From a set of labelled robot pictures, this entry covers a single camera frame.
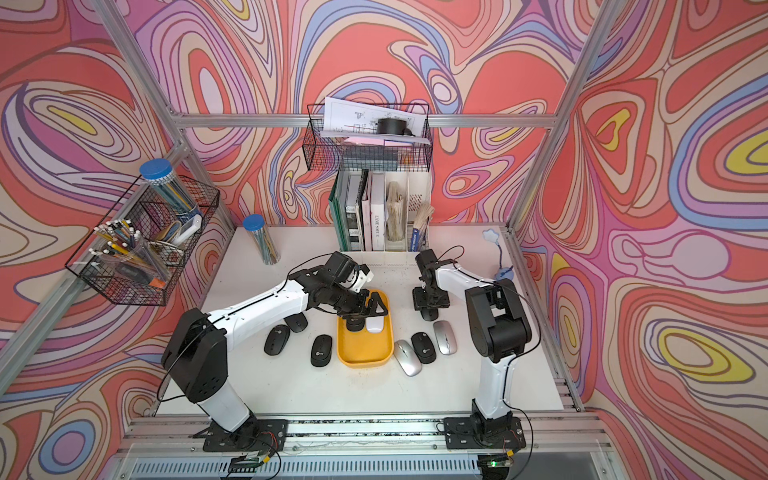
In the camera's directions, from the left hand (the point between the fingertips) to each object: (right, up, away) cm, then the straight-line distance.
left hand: (381, 313), depth 81 cm
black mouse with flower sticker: (+13, -12, +7) cm, 18 cm away
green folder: (-13, +32, +6) cm, 35 cm away
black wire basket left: (-54, +22, -6) cm, 58 cm away
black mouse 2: (+15, -3, +13) cm, 20 cm away
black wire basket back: (-16, +51, +21) cm, 57 cm away
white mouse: (-2, -6, +11) cm, 13 cm away
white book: (-1, +30, +10) cm, 32 cm away
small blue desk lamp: (+39, +10, +14) cm, 43 cm away
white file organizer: (+1, +28, +13) cm, 31 cm away
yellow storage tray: (-5, -12, +8) cm, 15 cm away
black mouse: (-8, -5, +10) cm, 14 cm away
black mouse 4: (-18, -12, +6) cm, 22 cm away
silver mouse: (+19, -9, +8) cm, 23 cm away
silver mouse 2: (+8, -14, +5) cm, 17 cm away
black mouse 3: (-31, -9, +6) cm, 33 cm away
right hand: (+16, -3, +16) cm, 23 cm away
